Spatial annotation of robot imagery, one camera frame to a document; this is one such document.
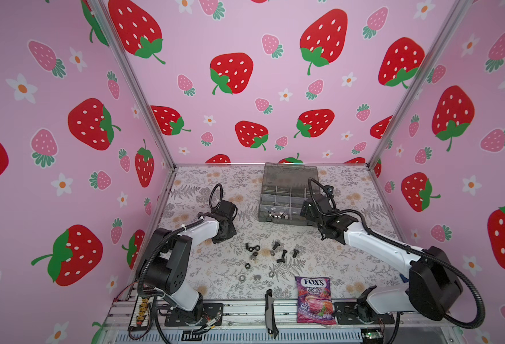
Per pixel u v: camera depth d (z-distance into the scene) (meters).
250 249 0.90
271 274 0.83
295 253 0.88
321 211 0.64
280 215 0.99
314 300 0.75
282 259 0.86
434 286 0.42
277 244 0.90
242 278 0.82
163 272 0.45
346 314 0.72
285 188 1.10
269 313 0.74
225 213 0.76
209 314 0.74
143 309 0.74
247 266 0.86
